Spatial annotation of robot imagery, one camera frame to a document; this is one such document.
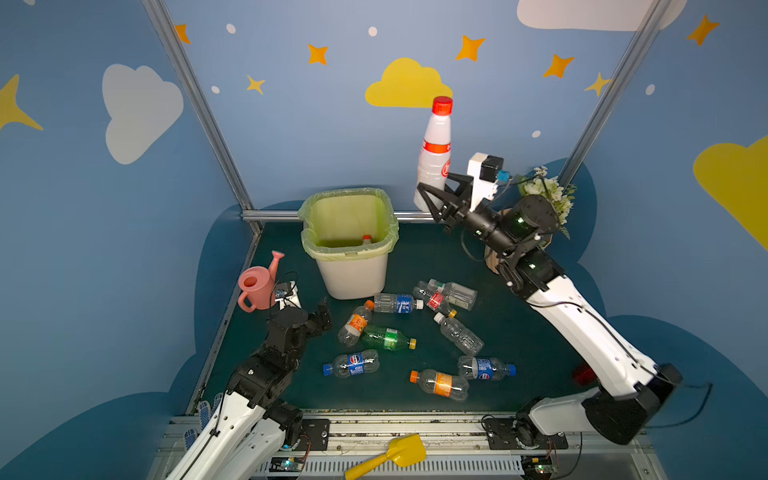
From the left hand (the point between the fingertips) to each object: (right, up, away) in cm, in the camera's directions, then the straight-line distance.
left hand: (315, 303), depth 75 cm
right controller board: (+55, -39, -3) cm, 68 cm away
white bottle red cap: (+11, +18, +30) cm, 37 cm away
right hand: (+27, +27, -20) cm, 43 cm away
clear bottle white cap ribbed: (+39, -11, +14) cm, 43 cm away
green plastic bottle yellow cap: (+16, -12, +12) cm, 23 cm away
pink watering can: (-21, +3, +14) cm, 25 cm away
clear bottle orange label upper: (+7, -12, +16) cm, 21 cm away
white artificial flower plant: (+66, +35, +18) cm, 77 cm away
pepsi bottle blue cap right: (+48, -19, +6) cm, 51 cm away
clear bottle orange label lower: (+33, -22, +4) cm, 40 cm away
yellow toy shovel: (+23, -35, -3) cm, 42 cm away
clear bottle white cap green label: (+42, -1, +25) cm, 49 cm away
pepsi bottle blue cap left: (+10, -18, +7) cm, 21 cm away
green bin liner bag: (+2, +24, +23) cm, 33 cm away
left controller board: (-6, -38, -4) cm, 39 cm away
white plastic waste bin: (+7, +4, +21) cm, 22 cm away
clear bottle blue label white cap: (+21, -3, +19) cm, 28 cm away
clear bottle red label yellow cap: (+34, -2, +21) cm, 40 cm away
